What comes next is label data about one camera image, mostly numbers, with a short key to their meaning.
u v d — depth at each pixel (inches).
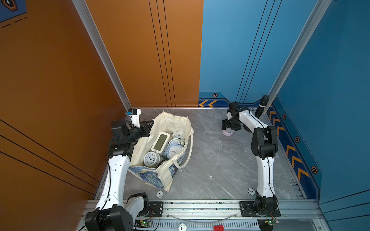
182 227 24.9
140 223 28.0
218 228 26.4
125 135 22.1
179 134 34.7
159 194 31.0
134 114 25.7
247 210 28.5
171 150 32.6
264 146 23.7
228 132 40.0
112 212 15.1
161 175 26.0
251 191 31.1
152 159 30.9
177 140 34.5
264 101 33.8
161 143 33.5
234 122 35.1
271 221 27.0
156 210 28.7
